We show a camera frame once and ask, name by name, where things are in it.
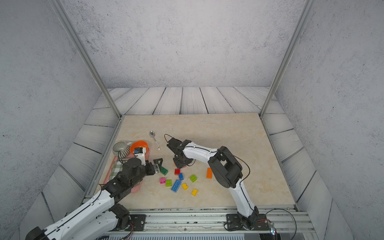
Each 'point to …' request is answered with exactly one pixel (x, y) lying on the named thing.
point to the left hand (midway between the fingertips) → (158, 161)
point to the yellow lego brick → (184, 186)
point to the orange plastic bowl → (138, 144)
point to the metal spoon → (152, 134)
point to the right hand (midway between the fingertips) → (182, 164)
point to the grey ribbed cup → (121, 149)
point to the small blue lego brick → (181, 176)
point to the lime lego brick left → (168, 182)
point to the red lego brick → (177, 171)
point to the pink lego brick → (162, 180)
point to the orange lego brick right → (209, 173)
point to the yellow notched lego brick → (194, 192)
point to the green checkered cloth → (117, 167)
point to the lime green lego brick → (193, 178)
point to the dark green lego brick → (164, 171)
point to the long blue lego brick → (176, 186)
